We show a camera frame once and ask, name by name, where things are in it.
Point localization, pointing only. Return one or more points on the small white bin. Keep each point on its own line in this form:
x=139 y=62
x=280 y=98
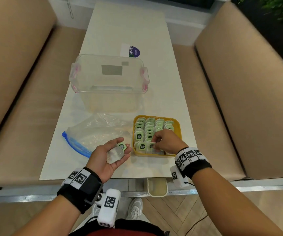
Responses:
x=157 y=187

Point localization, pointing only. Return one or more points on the person's left white shoe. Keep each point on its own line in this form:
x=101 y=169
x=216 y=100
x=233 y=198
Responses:
x=95 y=210

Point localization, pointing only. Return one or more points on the black wristband with markers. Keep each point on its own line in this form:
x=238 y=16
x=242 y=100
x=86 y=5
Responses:
x=82 y=189
x=195 y=164

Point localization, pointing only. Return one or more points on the person's left hand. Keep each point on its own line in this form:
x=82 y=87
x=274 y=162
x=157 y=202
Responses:
x=99 y=159

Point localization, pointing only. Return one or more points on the clear storage box pink latches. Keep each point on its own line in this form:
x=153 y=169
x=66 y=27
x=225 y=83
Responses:
x=109 y=95

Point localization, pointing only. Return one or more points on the person's white shoe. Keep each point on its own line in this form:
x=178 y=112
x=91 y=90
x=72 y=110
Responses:
x=134 y=208
x=95 y=210

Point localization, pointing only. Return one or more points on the beige bench seat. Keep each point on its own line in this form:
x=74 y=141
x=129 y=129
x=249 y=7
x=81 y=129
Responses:
x=249 y=100
x=18 y=95

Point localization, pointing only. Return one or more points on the clear zip bag with tea bags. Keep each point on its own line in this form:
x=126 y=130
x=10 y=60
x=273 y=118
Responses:
x=94 y=135

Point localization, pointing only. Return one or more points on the white and purple sticker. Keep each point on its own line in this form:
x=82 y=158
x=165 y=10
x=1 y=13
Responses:
x=129 y=50

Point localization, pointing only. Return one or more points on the black left wristband with markers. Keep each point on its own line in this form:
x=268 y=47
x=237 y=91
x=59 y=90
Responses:
x=82 y=189

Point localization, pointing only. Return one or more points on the yellow tray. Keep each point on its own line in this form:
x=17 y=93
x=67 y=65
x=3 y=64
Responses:
x=178 y=130

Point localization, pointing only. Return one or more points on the tea bags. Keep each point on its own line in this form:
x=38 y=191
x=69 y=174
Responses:
x=144 y=130
x=115 y=154

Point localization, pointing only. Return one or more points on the black planter box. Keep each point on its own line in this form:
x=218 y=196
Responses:
x=271 y=39

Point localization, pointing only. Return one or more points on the marker cube on right wrist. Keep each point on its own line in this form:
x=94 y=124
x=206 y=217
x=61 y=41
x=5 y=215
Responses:
x=178 y=176

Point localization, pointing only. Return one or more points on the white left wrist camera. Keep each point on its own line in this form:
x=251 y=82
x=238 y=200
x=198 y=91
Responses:
x=108 y=208

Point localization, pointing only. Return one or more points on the person's red shirt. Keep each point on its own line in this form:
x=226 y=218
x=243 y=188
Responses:
x=121 y=234

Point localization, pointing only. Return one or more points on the person's black trousers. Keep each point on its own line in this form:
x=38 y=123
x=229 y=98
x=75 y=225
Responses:
x=136 y=224

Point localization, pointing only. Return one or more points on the person's right hand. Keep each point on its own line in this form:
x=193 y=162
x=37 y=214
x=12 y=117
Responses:
x=168 y=142

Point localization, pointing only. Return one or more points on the grey rectangular label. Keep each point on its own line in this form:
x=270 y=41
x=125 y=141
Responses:
x=112 y=70

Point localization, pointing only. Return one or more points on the black right wristband with markers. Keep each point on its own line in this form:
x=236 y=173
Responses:
x=195 y=164

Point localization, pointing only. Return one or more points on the person's left forearm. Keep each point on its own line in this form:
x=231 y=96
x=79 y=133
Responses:
x=48 y=218

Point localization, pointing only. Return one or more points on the green hedge plant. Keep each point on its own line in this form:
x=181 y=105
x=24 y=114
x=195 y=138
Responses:
x=281 y=7

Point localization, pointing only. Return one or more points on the person's right white shoe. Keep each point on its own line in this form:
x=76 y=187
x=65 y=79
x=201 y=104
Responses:
x=134 y=208

